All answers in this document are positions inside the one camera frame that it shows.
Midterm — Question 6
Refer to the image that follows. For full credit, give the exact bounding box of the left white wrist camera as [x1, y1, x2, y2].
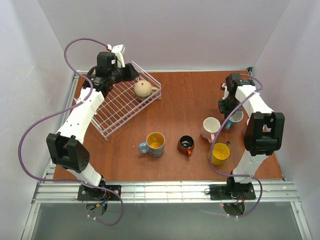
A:
[111, 44, 125, 68]

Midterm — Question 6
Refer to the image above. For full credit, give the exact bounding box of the small orange cup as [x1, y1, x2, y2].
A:
[177, 135, 195, 157]

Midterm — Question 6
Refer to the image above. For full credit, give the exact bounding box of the white wire dish rack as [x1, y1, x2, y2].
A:
[91, 61, 162, 140]

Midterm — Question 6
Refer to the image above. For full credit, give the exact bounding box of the light pink faceted mug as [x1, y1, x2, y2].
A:
[200, 117, 221, 144]

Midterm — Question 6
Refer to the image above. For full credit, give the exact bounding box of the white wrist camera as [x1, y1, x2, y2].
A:
[220, 82, 229, 100]
[111, 44, 125, 68]

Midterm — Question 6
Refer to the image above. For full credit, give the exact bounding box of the blue mug with yellow inside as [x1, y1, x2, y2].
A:
[138, 132, 166, 158]

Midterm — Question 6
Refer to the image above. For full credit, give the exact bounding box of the beige round mug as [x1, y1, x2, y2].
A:
[134, 80, 158, 101]

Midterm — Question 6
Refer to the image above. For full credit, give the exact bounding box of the aluminium frame rail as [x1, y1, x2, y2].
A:
[31, 71, 311, 240]

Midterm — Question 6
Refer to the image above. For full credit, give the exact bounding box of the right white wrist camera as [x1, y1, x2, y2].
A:
[220, 82, 229, 100]

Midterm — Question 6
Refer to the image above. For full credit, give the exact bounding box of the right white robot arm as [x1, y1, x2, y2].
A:
[218, 73, 285, 192]

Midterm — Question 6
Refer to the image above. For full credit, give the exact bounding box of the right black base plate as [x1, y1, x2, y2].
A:
[204, 183, 256, 200]

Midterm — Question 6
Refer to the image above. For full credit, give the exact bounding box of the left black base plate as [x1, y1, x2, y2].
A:
[77, 185, 119, 202]

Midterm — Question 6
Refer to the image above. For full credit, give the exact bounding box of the teal dotted mug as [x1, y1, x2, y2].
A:
[224, 110, 244, 130]

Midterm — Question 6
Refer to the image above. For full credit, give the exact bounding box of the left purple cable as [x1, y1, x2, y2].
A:
[17, 37, 125, 226]

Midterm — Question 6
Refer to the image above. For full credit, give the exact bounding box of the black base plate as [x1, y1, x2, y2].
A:
[204, 183, 256, 200]
[77, 185, 119, 202]

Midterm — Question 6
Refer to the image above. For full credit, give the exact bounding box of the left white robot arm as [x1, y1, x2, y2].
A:
[46, 49, 139, 186]

